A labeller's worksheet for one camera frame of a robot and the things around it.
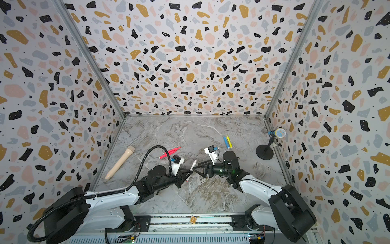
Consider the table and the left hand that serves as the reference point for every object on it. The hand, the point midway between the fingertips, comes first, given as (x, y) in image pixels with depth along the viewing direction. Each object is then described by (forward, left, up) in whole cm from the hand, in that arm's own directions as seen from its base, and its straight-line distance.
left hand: (193, 171), depth 77 cm
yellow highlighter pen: (+28, -24, -14) cm, 39 cm away
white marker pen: (+2, +1, +1) cm, 2 cm away
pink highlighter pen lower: (+20, +16, -14) cm, 29 cm away
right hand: (+1, -2, +1) cm, 3 cm away
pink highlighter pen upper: (+23, +13, -14) cm, 30 cm away
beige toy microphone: (+20, +42, -11) cm, 48 cm away
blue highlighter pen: (+27, -22, -14) cm, 38 cm away
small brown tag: (-19, 0, -13) cm, 23 cm away
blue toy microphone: (+15, -45, +12) cm, 49 cm away
